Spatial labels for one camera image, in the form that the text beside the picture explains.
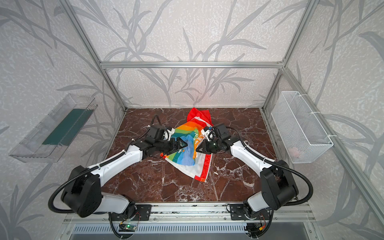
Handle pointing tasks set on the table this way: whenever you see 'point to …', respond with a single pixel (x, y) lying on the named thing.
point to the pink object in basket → (294, 152)
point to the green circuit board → (130, 227)
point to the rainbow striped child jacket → (194, 163)
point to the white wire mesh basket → (304, 137)
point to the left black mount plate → (138, 212)
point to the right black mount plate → (237, 212)
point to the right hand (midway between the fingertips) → (197, 145)
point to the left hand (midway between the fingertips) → (185, 143)
